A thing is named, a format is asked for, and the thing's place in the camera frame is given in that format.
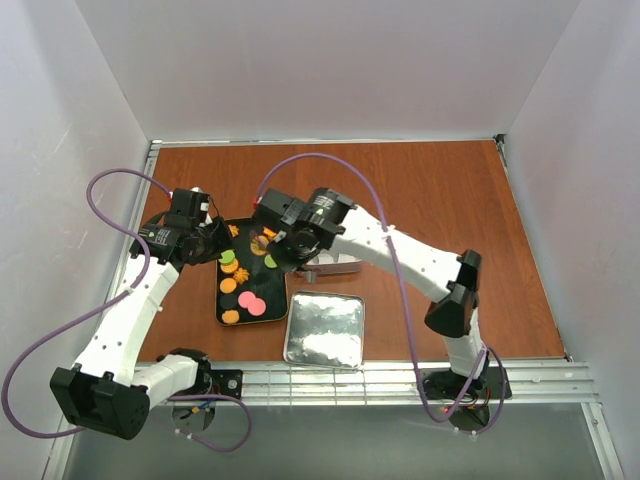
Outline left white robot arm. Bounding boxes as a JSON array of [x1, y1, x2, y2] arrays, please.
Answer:
[[50, 217, 232, 440]]

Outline orange flower cookie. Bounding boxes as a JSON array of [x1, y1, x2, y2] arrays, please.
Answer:
[[233, 268, 250, 284]]

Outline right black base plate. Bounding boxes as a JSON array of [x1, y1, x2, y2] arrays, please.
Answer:
[[418, 365, 513, 401]]

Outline silver cookie tin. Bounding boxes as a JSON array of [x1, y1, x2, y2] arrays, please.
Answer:
[[296, 251, 362, 276]]

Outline black cookie tray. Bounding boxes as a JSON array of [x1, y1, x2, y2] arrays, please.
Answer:
[[215, 218, 288, 326]]

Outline pink sandwich cookie lower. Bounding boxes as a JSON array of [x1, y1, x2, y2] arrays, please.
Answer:
[[247, 298, 267, 317]]

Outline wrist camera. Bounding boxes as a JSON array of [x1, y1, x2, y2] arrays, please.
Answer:
[[252, 189, 304, 230], [169, 188, 210, 223]]

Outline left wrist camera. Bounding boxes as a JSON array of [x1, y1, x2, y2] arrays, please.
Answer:
[[169, 188, 210, 223]]

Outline green topped sandwich cookie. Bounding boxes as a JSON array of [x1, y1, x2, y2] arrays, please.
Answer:
[[218, 249, 239, 274]]

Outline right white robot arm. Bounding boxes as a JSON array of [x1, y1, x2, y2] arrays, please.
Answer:
[[253, 188, 488, 381]]

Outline pink sandwich cookie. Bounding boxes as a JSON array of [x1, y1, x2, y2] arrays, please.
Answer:
[[247, 298, 267, 317], [238, 291, 256, 309]]

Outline orange scalloped cookie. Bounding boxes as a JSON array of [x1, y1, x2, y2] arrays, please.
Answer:
[[221, 309, 240, 325]]

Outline pink sandwich cookie upper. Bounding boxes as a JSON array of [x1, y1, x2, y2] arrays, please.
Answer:
[[238, 291, 256, 309]]

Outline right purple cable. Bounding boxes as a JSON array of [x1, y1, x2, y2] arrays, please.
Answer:
[[255, 152, 507, 434]]

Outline orange dotted round cookie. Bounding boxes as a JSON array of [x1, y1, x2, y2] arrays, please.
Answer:
[[250, 235, 269, 256]]

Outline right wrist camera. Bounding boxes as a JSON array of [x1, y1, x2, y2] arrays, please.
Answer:
[[252, 189, 304, 230]]

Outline black sandwich cookie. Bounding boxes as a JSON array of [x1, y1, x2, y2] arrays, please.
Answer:
[[219, 294, 238, 310]]

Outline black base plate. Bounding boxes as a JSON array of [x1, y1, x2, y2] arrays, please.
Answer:
[[418, 365, 513, 401], [207, 369, 244, 399]]

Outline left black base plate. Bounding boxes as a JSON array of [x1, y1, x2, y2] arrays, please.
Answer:
[[207, 369, 244, 399]]

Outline plain orange round cookie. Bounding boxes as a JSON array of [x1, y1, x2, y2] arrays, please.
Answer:
[[219, 278, 237, 294]]

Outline silver metal tongs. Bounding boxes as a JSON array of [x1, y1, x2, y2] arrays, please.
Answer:
[[297, 269, 318, 284]]

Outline silver tin lid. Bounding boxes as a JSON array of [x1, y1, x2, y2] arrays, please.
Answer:
[[283, 291, 365, 370]]

